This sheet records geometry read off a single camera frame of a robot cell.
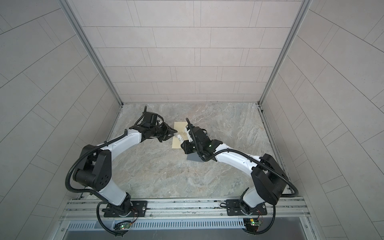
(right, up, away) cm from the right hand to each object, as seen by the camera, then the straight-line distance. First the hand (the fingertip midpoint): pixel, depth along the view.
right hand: (181, 147), depth 80 cm
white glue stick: (-1, +5, 0) cm, 5 cm away
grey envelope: (+7, -8, +9) cm, 14 cm away
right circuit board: (+34, -33, -13) cm, 49 cm away
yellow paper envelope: (-4, +9, +22) cm, 24 cm away
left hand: (-1, +9, +5) cm, 11 cm away
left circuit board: (-23, -31, -16) cm, 41 cm away
